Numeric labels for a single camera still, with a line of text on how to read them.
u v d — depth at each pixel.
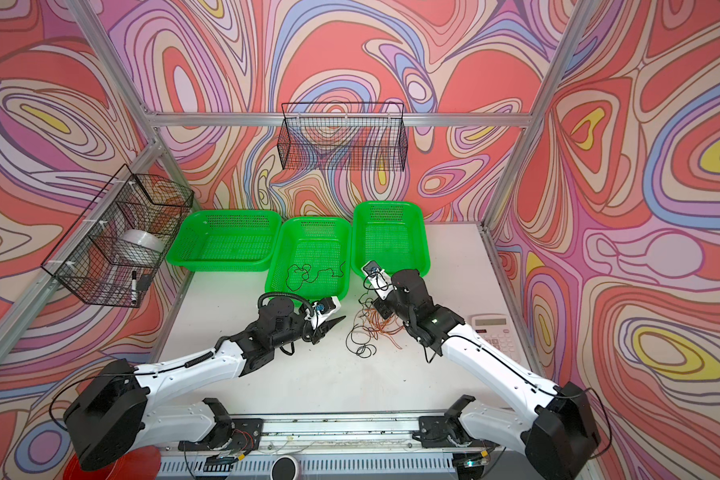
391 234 1.17
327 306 0.65
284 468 0.65
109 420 0.41
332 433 0.75
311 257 1.08
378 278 0.64
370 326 0.92
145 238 0.73
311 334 0.71
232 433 0.72
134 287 0.72
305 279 1.02
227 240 1.15
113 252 0.75
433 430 0.73
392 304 0.68
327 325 0.70
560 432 0.39
